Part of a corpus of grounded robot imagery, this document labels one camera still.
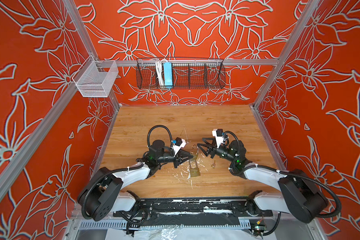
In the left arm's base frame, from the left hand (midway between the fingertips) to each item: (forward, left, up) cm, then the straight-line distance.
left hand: (191, 155), depth 75 cm
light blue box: (+44, +16, +18) cm, 50 cm away
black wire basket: (+55, -11, +13) cm, 58 cm away
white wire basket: (+36, +62, +16) cm, 73 cm away
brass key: (+2, -14, -16) cm, 21 cm away
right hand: (+6, -4, +2) cm, 8 cm away
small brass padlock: (-1, -2, 0) cm, 2 cm away
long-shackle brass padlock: (-3, -3, -16) cm, 16 cm away
